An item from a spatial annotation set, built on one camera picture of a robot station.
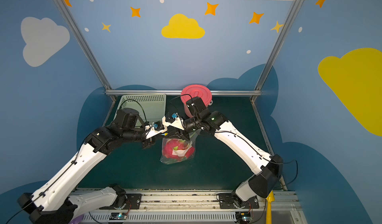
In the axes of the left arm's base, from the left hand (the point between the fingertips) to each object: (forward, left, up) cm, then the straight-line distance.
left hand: (165, 132), depth 66 cm
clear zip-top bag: (-3, +3, -25) cm, 26 cm away
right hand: (0, -2, +1) cm, 2 cm away
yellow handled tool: (-21, -52, -28) cm, 63 cm away
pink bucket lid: (+41, -12, -12) cm, 45 cm away
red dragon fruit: (-3, -5, -11) cm, 12 cm away
